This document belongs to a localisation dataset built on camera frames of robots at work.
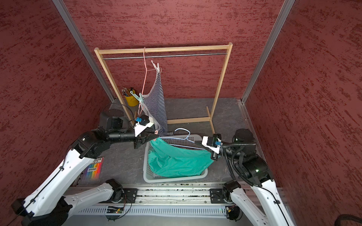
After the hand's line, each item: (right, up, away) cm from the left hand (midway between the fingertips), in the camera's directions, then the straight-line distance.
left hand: (154, 136), depth 61 cm
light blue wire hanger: (+15, -6, +4) cm, 17 cm away
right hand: (+18, -3, -2) cm, 19 cm away
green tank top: (+6, -18, +18) cm, 26 cm away
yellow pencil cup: (-30, +19, +49) cm, 60 cm away
